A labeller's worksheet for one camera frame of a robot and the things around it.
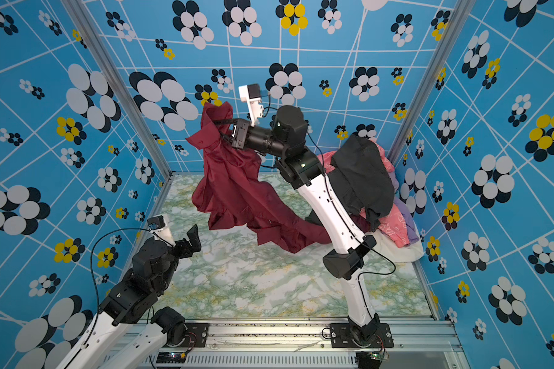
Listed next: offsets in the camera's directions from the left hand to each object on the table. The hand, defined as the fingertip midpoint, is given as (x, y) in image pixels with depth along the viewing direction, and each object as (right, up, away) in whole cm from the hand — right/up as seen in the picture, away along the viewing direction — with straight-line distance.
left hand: (185, 228), depth 70 cm
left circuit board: (-5, -42, +2) cm, 42 cm away
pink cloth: (+75, -3, +23) cm, 79 cm away
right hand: (+15, +26, -18) cm, 35 cm away
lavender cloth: (+82, +3, +27) cm, 87 cm away
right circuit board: (+57, -40, -2) cm, 69 cm away
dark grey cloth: (+67, +18, +34) cm, 77 cm away
